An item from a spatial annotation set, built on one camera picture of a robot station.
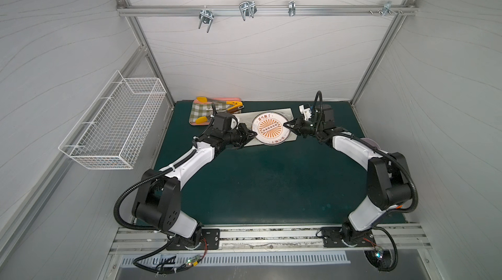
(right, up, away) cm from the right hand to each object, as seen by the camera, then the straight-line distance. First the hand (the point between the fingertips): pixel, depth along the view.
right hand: (283, 123), depth 86 cm
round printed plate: (-6, -3, -1) cm, 7 cm away
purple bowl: (+46, -10, +10) cm, 48 cm away
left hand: (-11, -5, -5) cm, 13 cm away
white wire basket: (-64, -3, -19) cm, 66 cm away
